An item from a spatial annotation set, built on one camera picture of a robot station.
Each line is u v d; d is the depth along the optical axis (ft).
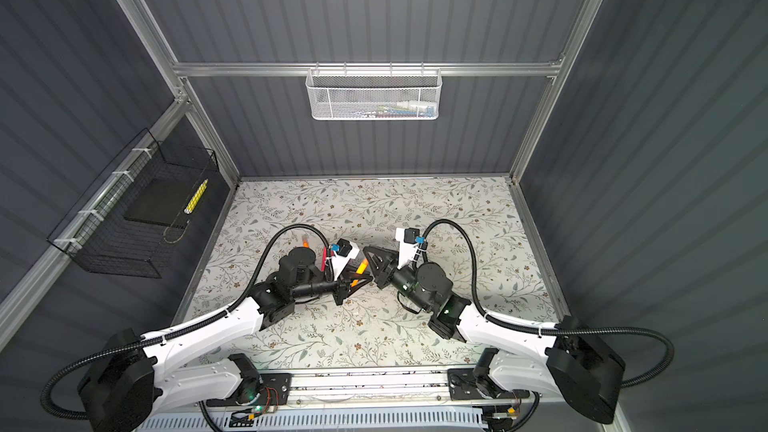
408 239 2.11
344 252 2.15
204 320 1.62
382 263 2.15
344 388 2.47
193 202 2.50
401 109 3.00
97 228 2.10
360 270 2.33
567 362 1.39
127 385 1.31
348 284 2.20
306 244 3.31
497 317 1.70
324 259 2.12
